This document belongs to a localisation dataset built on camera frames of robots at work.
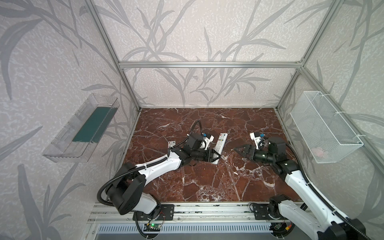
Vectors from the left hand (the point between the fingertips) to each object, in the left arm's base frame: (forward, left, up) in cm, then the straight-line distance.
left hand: (219, 152), depth 79 cm
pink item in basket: (-2, -47, +7) cm, 48 cm away
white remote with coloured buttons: (+4, 0, +1) cm, 4 cm away
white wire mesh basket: (-3, -43, +21) cm, 48 cm away
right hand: (+1, -9, +4) cm, 10 cm away
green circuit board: (-32, +33, -17) cm, 49 cm away
